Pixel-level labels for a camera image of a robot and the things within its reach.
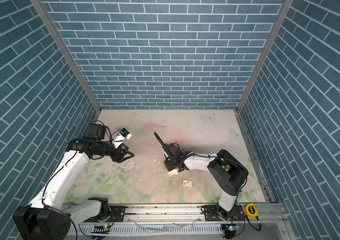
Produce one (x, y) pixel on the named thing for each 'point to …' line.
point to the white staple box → (187, 182)
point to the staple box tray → (174, 172)
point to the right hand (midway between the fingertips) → (166, 162)
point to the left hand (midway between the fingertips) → (129, 150)
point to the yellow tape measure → (251, 210)
